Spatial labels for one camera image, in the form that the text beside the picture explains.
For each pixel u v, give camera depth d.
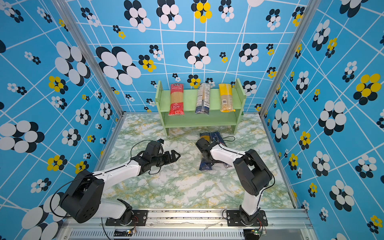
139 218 0.73
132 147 1.02
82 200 0.42
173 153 0.80
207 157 0.69
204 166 0.89
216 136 1.02
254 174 0.47
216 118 0.94
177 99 0.87
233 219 0.72
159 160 0.75
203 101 0.85
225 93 0.89
